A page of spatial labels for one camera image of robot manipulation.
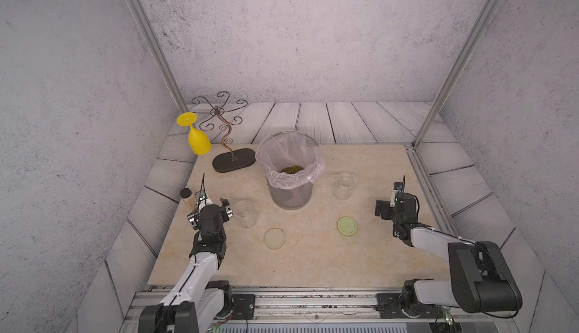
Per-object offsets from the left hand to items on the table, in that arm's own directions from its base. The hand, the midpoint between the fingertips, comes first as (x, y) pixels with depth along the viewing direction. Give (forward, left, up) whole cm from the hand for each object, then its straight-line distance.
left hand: (213, 202), depth 85 cm
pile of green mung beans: (+19, -30, -4) cm, 36 cm away
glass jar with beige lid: (+2, -10, -11) cm, 15 cm away
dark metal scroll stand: (+29, 0, +18) cm, 34 cm away
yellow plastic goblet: (+21, +8, +11) cm, 25 cm away
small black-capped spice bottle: (+6, +13, -3) cm, 15 cm away
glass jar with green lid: (+9, -51, -3) cm, 52 cm away
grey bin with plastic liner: (+20, -25, +8) cm, 33 cm away
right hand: (+3, -70, -6) cm, 71 cm away
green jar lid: (-5, -51, -12) cm, 53 cm away
